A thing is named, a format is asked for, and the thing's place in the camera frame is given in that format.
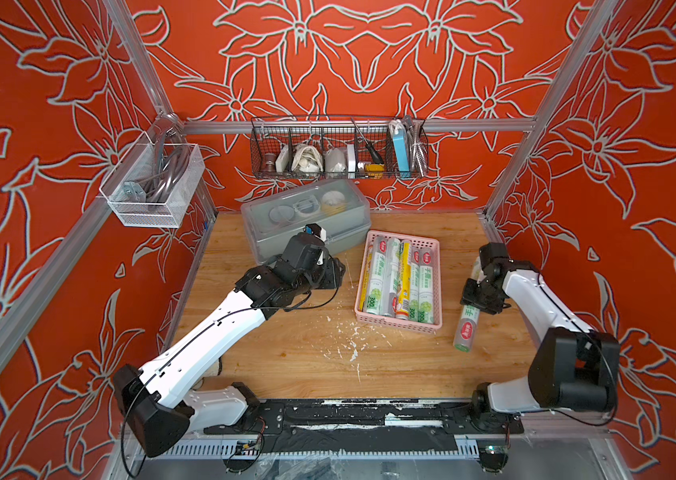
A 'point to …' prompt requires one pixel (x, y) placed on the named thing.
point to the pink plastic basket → (391, 323)
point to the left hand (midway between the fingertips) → (339, 265)
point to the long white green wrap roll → (468, 322)
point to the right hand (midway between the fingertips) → (465, 300)
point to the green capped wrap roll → (378, 276)
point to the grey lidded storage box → (341, 207)
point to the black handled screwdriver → (369, 147)
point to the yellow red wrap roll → (364, 292)
